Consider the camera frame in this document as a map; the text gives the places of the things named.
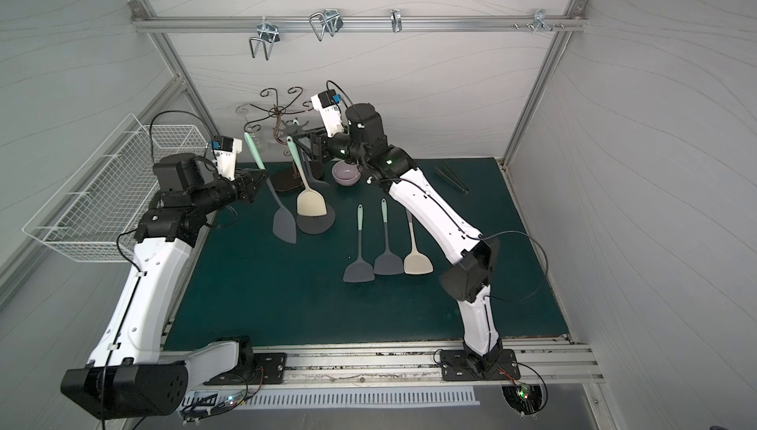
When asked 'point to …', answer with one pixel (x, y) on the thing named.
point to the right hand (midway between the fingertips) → (302, 137)
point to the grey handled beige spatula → (417, 262)
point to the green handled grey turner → (387, 263)
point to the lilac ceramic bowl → (346, 175)
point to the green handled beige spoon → (309, 201)
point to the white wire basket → (95, 212)
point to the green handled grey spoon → (283, 223)
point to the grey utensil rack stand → (314, 224)
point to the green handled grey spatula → (359, 270)
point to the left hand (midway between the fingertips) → (263, 173)
